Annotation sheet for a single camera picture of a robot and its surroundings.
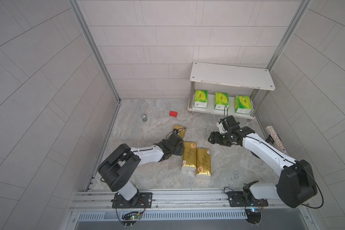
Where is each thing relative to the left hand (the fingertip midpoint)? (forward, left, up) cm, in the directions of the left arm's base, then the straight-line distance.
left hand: (177, 144), depth 92 cm
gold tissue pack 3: (-15, -14, +8) cm, 22 cm away
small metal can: (+17, +24, +5) cm, 30 cm away
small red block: (+24, +3, +3) cm, 24 cm away
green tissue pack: (+23, -44, +14) cm, 52 cm away
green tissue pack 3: (+29, -17, +13) cm, 36 cm away
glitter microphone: (-10, -50, +21) cm, 55 cm away
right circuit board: (-37, -37, 0) cm, 53 cm away
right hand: (-2, -20, +10) cm, 23 cm away
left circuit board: (-39, +22, +2) cm, 44 cm away
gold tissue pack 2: (-14, -6, +7) cm, 17 cm away
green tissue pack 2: (+26, -31, +14) cm, 43 cm away
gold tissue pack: (-1, -2, +18) cm, 18 cm away
